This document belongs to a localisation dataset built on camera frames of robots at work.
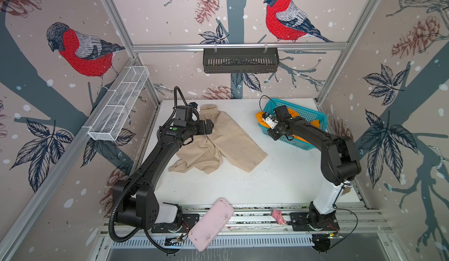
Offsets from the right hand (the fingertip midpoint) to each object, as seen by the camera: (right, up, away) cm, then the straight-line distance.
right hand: (273, 132), depth 97 cm
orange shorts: (+15, +11, +9) cm, 20 cm away
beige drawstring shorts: (-26, -6, +3) cm, 27 cm away
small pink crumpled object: (-4, -33, -24) cm, 42 cm away
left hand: (-37, +5, -15) cm, 40 cm away
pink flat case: (-35, -37, -28) cm, 58 cm away
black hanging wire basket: (-18, +43, +8) cm, 47 cm away
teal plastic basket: (+17, +13, +10) cm, 23 cm away
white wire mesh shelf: (-76, +7, -26) cm, 80 cm away
